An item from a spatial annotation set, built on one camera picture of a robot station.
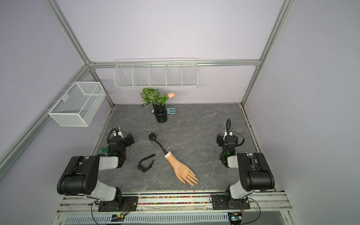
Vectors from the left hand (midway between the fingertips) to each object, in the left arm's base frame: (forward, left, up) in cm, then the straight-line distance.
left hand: (123, 134), depth 92 cm
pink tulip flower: (+15, -34, +19) cm, 42 cm away
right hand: (-4, -70, -1) cm, 70 cm away
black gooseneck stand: (0, -18, -4) cm, 19 cm away
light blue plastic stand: (+25, -30, -7) cm, 40 cm away
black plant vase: (+16, -24, +1) cm, 29 cm away
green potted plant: (+15, -20, +20) cm, 32 cm away
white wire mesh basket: (+12, +22, +19) cm, 31 cm away
